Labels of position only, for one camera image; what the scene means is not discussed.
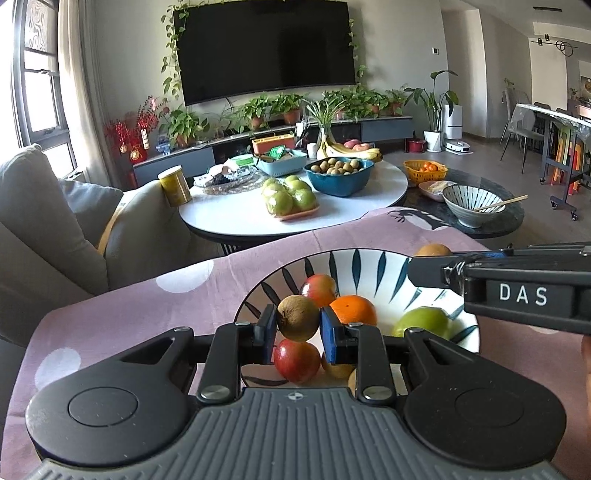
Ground spider plant in vase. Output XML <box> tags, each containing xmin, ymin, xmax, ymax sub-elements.
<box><xmin>302</xmin><ymin>99</ymin><xmax>348</xmax><ymax>156</ymax></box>

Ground wooden chopsticks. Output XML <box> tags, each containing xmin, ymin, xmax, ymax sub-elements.
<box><xmin>473</xmin><ymin>195</ymin><xmax>528</xmax><ymax>213</ymax></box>

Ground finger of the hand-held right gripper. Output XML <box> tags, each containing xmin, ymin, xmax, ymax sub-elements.
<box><xmin>407</xmin><ymin>251</ymin><xmax>503</xmax><ymax>292</ymax></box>

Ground orange box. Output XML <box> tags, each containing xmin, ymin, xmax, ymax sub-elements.
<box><xmin>252</xmin><ymin>135</ymin><xmax>296</xmax><ymax>156</ymax></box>

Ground yellow tin can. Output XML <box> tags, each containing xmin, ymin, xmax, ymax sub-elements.
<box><xmin>158</xmin><ymin>166</ymin><xmax>192</xmax><ymax>208</ymax></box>

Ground dining table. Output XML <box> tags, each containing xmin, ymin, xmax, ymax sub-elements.
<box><xmin>514</xmin><ymin>102</ymin><xmax>591</xmax><ymax>219</ymax></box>

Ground grey sofa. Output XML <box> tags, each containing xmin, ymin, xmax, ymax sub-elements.
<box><xmin>0</xmin><ymin>144</ymin><xmax>193</xmax><ymax>348</ymax></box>

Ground small round orange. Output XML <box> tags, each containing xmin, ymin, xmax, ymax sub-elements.
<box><xmin>414</xmin><ymin>243</ymin><xmax>453</xmax><ymax>258</ymax></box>

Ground large orange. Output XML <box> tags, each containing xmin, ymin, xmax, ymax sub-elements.
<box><xmin>329</xmin><ymin>295</ymin><xmax>378</xmax><ymax>328</ymax></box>

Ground tall plant in white pot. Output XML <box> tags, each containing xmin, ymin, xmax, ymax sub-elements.
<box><xmin>404</xmin><ymin>70</ymin><xmax>460</xmax><ymax>152</ymax></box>

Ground green apple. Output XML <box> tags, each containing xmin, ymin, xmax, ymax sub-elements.
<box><xmin>392</xmin><ymin>307</ymin><xmax>451</xmax><ymax>341</ymax></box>

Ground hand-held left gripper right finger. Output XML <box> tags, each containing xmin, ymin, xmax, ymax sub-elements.
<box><xmin>320</xmin><ymin>305</ymin><xmax>483</xmax><ymax>403</ymax></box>

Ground bushy potted pothos plant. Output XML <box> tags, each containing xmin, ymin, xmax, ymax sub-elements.
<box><xmin>159</xmin><ymin>106</ymin><xmax>209</xmax><ymax>149</ymax></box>

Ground orange basket of mandarins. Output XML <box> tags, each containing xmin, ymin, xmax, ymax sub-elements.
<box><xmin>404</xmin><ymin>160</ymin><xmax>449</xmax><ymax>186</ymax></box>

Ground beige curtain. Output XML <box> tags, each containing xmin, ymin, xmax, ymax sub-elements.
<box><xmin>58</xmin><ymin>0</ymin><xmax>117</xmax><ymax>191</ymax></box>

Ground blue bowl of kiwis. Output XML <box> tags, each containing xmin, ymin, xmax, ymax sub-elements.
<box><xmin>304</xmin><ymin>157</ymin><xmax>376</xmax><ymax>197</ymax></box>

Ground black oval coffee table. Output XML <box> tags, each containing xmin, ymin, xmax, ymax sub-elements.
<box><xmin>392</xmin><ymin>168</ymin><xmax>526</xmax><ymax>239</ymax></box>

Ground grey cushion with yellow stripe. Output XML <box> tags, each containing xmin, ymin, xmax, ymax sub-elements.
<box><xmin>97</xmin><ymin>182</ymin><xmax>193</xmax><ymax>274</ymax></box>

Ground grey dining chair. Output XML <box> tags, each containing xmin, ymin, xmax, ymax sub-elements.
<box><xmin>501</xmin><ymin>88</ymin><xmax>546</xmax><ymax>174</ymax></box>

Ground small potted green plant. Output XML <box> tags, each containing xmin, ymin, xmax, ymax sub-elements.
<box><xmin>385</xmin><ymin>89</ymin><xmax>408</xmax><ymax>116</ymax></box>

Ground bunch of bananas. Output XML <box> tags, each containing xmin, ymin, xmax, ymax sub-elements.
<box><xmin>316</xmin><ymin>138</ymin><xmax>384</xmax><ymax>163</ymax></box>

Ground white vacuum dock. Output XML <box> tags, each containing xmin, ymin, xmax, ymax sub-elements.
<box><xmin>444</xmin><ymin>104</ymin><xmax>464</xmax><ymax>140</ymax></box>

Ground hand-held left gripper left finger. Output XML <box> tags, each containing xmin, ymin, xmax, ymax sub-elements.
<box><xmin>117</xmin><ymin>305</ymin><xmax>278</xmax><ymax>408</ymax></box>

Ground black wall television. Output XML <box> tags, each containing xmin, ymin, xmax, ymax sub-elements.
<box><xmin>173</xmin><ymin>0</ymin><xmax>356</xmax><ymax>106</ymax></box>

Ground green vine around television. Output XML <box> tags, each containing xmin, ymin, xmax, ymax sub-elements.
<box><xmin>161</xmin><ymin>0</ymin><xmax>368</xmax><ymax>110</ymax></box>

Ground glass tray with snacks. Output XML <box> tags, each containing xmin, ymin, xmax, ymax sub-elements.
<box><xmin>194</xmin><ymin>164</ymin><xmax>259</xmax><ymax>195</ymax></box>

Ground wide potted green plant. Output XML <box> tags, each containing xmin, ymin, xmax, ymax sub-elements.
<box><xmin>323</xmin><ymin>85</ymin><xmax>389</xmax><ymax>120</ymax></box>

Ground light blue basket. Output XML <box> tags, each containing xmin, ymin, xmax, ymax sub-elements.
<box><xmin>256</xmin><ymin>148</ymin><xmax>308</xmax><ymax>177</ymax></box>

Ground small striped bowl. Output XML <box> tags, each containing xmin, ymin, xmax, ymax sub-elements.
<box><xmin>442</xmin><ymin>185</ymin><xmax>507</xmax><ymax>229</ymax></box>

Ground leaf-pattern white bowl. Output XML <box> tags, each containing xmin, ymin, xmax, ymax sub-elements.
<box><xmin>233</xmin><ymin>248</ymin><xmax>481</xmax><ymax>387</ymax></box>

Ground red berry decoration plant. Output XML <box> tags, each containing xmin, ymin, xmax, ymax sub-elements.
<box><xmin>104</xmin><ymin>96</ymin><xmax>160</xmax><ymax>165</ymax></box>

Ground pack of green apples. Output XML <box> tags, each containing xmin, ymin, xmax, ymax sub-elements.
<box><xmin>262</xmin><ymin>174</ymin><xmax>321</xmax><ymax>220</ymax></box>

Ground round white coffee table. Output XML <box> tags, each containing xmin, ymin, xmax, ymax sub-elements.
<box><xmin>178</xmin><ymin>154</ymin><xmax>409</xmax><ymax>241</ymax></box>

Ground dark television stand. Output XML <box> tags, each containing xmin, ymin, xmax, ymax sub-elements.
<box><xmin>131</xmin><ymin>115</ymin><xmax>414</xmax><ymax>188</ymax></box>

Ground pink polka dot tablecloth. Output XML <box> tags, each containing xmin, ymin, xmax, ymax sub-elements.
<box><xmin>0</xmin><ymin>207</ymin><xmax>591</xmax><ymax>480</ymax></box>

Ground brown kiwi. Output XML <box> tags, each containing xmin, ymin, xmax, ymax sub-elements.
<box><xmin>276</xmin><ymin>295</ymin><xmax>320</xmax><ymax>343</ymax></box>

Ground black ceiling lamp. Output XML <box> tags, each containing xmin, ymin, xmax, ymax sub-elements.
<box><xmin>531</xmin><ymin>32</ymin><xmax>581</xmax><ymax>57</ymax></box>

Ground pink plate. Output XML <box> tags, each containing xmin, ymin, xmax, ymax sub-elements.
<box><xmin>418</xmin><ymin>181</ymin><xmax>458</xmax><ymax>202</ymax></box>

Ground dark framed window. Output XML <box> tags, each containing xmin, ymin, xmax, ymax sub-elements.
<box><xmin>11</xmin><ymin>0</ymin><xmax>77</xmax><ymax>179</ymax></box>

